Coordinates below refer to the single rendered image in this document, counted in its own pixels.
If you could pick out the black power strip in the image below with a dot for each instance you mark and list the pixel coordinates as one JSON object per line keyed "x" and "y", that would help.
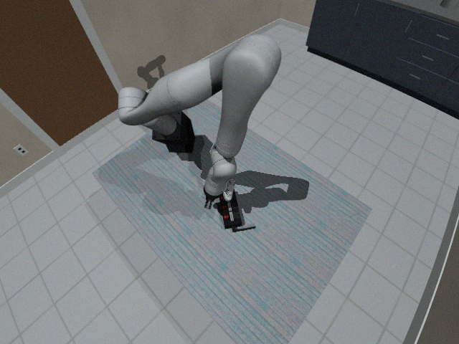
{"x": 231, "y": 213}

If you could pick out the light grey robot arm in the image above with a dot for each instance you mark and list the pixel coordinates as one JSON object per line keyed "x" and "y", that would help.
{"x": 248, "y": 70}

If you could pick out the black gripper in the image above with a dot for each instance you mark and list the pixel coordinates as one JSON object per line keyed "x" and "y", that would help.
{"x": 210, "y": 199}

